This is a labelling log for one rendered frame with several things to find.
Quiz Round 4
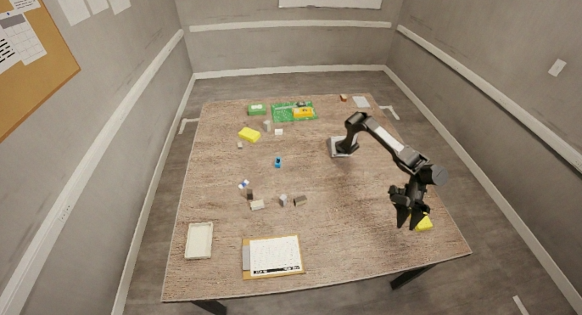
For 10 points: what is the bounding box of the green flat mat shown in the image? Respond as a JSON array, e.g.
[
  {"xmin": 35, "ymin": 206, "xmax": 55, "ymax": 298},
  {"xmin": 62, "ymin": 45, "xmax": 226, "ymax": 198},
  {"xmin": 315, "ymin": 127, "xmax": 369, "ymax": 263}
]
[{"xmin": 271, "ymin": 101, "xmax": 318, "ymax": 123}]

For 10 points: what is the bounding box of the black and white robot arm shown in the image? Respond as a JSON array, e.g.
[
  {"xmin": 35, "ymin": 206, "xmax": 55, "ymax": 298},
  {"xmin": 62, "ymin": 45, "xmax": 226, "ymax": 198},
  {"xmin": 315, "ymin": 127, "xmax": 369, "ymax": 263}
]
[{"xmin": 334, "ymin": 111, "xmax": 448, "ymax": 199}]

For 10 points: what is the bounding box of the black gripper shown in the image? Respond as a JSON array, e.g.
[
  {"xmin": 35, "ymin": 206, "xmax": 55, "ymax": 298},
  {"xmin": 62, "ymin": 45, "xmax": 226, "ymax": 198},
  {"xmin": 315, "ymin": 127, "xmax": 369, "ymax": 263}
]
[{"xmin": 390, "ymin": 182, "xmax": 430, "ymax": 231}]

